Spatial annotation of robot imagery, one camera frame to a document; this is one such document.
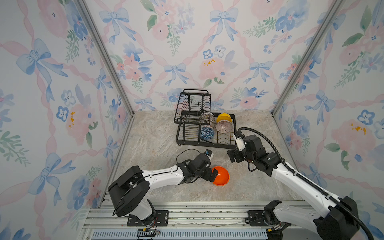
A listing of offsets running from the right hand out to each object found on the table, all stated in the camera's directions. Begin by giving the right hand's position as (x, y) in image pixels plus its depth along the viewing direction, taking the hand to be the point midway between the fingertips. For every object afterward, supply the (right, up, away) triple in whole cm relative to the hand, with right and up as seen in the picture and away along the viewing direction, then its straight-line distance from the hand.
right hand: (235, 147), depth 82 cm
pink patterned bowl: (-1, +12, +25) cm, 27 cm away
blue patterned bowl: (-13, +7, +22) cm, 26 cm away
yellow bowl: (-1, +19, +25) cm, 31 cm away
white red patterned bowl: (-12, +18, +31) cm, 38 cm away
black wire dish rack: (-20, +11, +4) cm, 23 cm away
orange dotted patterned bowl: (-14, +13, +1) cm, 19 cm away
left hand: (-12, -12, +1) cm, 17 cm away
